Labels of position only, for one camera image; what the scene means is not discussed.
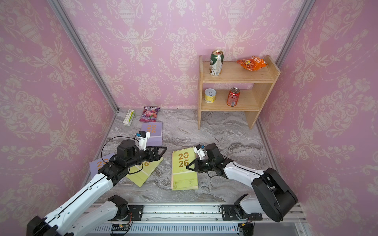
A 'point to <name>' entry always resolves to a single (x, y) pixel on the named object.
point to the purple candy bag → (149, 114)
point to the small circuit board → (120, 227)
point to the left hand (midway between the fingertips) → (162, 149)
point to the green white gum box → (128, 118)
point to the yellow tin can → (210, 95)
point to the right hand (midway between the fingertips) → (188, 168)
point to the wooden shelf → (251, 101)
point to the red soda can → (233, 96)
